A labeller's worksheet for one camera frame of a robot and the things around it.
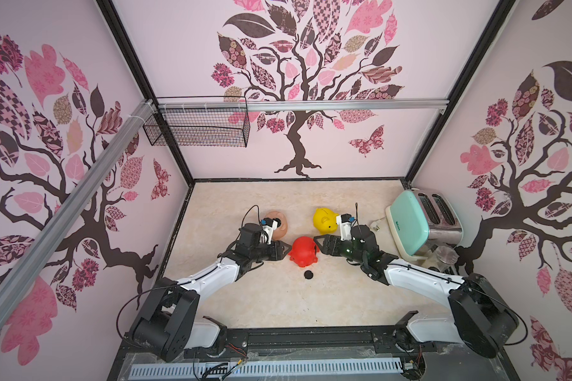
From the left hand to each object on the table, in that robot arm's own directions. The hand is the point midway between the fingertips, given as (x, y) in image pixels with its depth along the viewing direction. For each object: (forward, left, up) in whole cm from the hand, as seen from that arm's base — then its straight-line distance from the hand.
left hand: (289, 252), depth 85 cm
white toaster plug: (+16, -37, -6) cm, 41 cm away
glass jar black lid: (-6, -51, +5) cm, 52 cm away
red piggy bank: (+1, -5, -1) cm, 6 cm away
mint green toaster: (+7, -48, +9) cm, 49 cm away
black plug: (+14, +5, 0) cm, 15 cm away
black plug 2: (-5, -7, -9) cm, 13 cm away
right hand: (+3, -12, +5) cm, 13 cm away
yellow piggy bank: (+14, -14, 0) cm, 20 cm away
